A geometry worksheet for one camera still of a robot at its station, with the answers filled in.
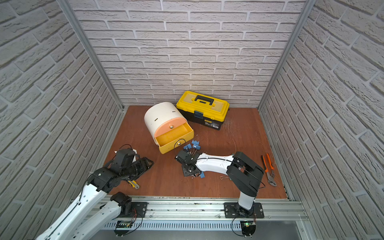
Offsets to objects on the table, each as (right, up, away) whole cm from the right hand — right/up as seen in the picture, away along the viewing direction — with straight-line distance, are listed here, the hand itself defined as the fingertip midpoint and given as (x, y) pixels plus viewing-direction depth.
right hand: (190, 170), depth 87 cm
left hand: (-19, +8, -12) cm, 24 cm away
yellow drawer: (-9, +20, -6) cm, 22 cm away
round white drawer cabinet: (-19, +34, 0) cm, 39 cm away
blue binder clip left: (-2, +12, +8) cm, 15 cm away
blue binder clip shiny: (+4, +12, +10) cm, 16 cm away
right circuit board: (+29, -23, -17) cm, 40 cm away
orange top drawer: (-12, +27, -6) cm, 30 cm away
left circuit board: (-33, -23, -16) cm, 43 cm away
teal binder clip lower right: (+18, -4, -2) cm, 19 cm away
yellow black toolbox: (+11, +37, +10) cm, 40 cm away
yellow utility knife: (-31, -6, -6) cm, 32 cm away
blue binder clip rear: (+3, +15, +12) cm, 20 cm away
